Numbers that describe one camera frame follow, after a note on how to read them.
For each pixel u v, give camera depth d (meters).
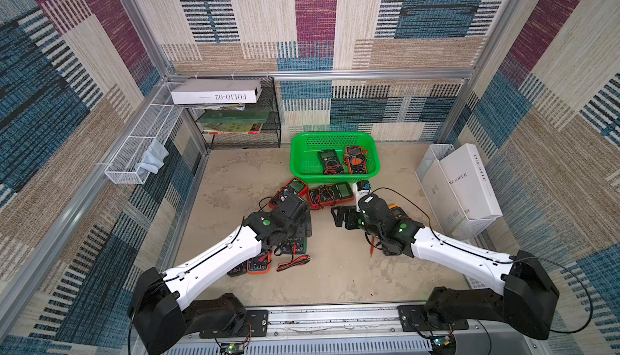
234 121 0.94
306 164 1.13
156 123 0.81
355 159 1.09
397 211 0.94
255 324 0.73
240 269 0.81
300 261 0.75
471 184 0.83
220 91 0.79
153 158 0.68
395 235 0.59
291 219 0.59
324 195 0.99
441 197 0.87
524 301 0.39
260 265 0.81
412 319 0.73
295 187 1.00
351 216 0.71
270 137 1.20
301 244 0.74
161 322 0.38
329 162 1.09
